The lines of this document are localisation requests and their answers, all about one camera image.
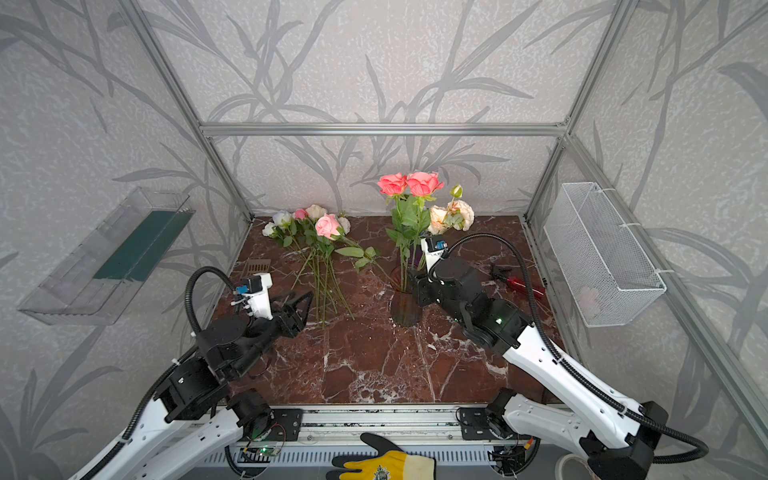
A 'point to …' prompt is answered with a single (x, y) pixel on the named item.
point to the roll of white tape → (559, 463)
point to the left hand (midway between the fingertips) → (311, 287)
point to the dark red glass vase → (405, 306)
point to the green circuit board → (268, 451)
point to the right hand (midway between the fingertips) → (416, 260)
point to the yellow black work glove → (386, 462)
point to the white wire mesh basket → (610, 276)
